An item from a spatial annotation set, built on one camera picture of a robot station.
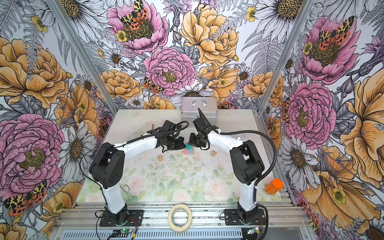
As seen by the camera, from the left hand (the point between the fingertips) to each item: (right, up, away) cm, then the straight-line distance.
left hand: (184, 149), depth 91 cm
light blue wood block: (+4, -2, +3) cm, 6 cm away
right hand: (+4, +1, +1) cm, 4 cm away
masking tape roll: (-1, -32, -22) cm, 39 cm away
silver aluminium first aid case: (+3, +23, +12) cm, 26 cm away
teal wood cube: (+3, +2, -1) cm, 3 cm away
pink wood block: (+1, -2, +5) cm, 5 cm away
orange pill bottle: (+46, -16, -16) cm, 51 cm away
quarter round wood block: (+18, -3, +8) cm, 20 cm away
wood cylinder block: (-15, -6, +4) cm, 17 cm away
